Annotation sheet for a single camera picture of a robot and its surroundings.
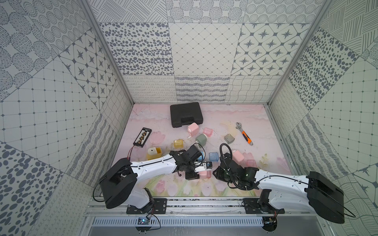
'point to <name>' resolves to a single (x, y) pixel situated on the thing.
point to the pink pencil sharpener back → (193, 129)
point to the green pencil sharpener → (201, 139)
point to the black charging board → (142, 137)
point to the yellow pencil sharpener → (154, 152)
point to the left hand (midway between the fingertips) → (201, 173)
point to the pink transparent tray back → (208, 131)
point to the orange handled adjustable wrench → (245, 135)
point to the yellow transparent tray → (178, 143)
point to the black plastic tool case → (186, 113)
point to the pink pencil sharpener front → (237, 156)
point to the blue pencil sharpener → (202, 156)
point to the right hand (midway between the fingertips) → (214, 175)
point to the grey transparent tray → (229, 138)
